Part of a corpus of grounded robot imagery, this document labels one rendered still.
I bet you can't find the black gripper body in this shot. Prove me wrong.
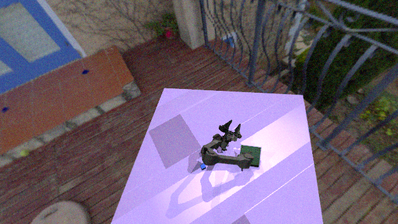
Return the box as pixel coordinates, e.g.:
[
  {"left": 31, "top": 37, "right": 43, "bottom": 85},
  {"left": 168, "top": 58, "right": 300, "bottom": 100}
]
[{"left": 218, "top": 125, "right": 242, "bottom": 142}]

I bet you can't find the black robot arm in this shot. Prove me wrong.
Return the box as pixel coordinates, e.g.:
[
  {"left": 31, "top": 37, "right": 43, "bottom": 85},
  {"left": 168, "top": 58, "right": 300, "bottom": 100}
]
[{"left": 201, "top": 134, "right": 254, "bottom": 169}]

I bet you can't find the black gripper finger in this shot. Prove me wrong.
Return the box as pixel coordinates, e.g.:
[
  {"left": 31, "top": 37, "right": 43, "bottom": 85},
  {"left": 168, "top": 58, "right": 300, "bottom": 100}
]
[
  {"left": 235, "top": 124, "right": 241, "bottom": 135},
  {"left": 222, "top": 120, "right": 233, "bottom": 130}
]

